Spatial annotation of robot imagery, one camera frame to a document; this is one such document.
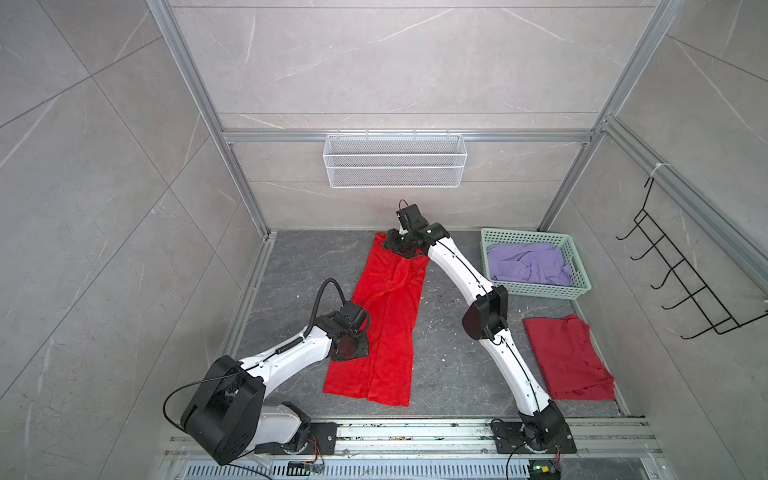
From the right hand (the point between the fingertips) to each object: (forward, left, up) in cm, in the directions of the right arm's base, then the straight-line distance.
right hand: (386, 242), depth 99 cm
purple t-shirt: (0, -56, -13) cm, 57 cm away
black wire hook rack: (-41, -67, +20) cm, 81 cm away
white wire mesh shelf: (+23, -4, +17) cm, 28 cm away
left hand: (-31, +7, -9) cm, 33 cm away
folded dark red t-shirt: (-38, -53, -12) cm, 66 cm away
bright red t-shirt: (-11, -2, -14) cm, 18 cm away
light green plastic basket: (-14, -65, -9) cm, 67 cm away
